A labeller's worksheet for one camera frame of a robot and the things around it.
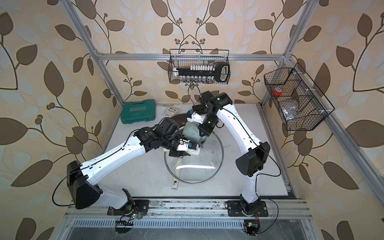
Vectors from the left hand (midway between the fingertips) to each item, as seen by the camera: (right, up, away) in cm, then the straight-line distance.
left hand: (188, 144), depth 73 cm
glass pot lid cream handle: (+5, -11, -2) cm, 12 cm away
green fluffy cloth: (+1, +7, +2) cm, 7 cm away
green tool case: (-41, +18, +39) cm, 59 cm away
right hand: (+8, +5, +4) cm, 10 cm away
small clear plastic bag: (-16, +19, +40) cm, 47 cm away
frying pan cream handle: (-6, -15, +3) cm, 17 cm away
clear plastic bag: (+50, +15, -2) cm, 52 cm away
